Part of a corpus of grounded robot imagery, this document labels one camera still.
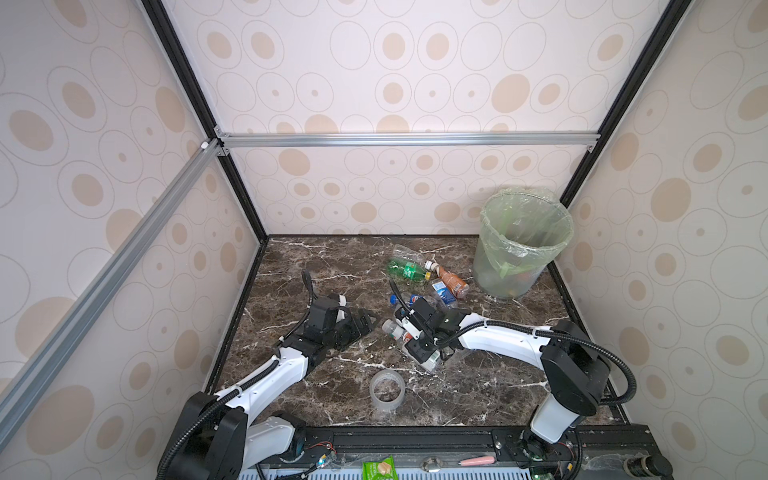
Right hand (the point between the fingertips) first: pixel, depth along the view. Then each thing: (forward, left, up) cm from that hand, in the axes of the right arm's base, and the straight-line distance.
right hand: (417, 344), depth 88 cm
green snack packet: (-31, +11, 0) cm, 33 cm away
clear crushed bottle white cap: (+37, +1, -1) cm, 37 cm away
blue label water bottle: (+17, -10, +1) cm, 20 cm away
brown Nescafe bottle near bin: (+19, -15, +2) cm, 24 cm away
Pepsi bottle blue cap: (+15, +2, +1) cm, 15 cm away
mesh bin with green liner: (+36, -37, +11) cm, 53 cm away
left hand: (+2, +11, +10) cm, 15 cm away
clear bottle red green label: (+3, +6, 0) cm, 6 cm away
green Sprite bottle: (+27, +2, +2) cm, 27 cm away
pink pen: (-29, -15, -2) cm, 32 cm away
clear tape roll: (-16, +9, -3) cm, 19 cm away
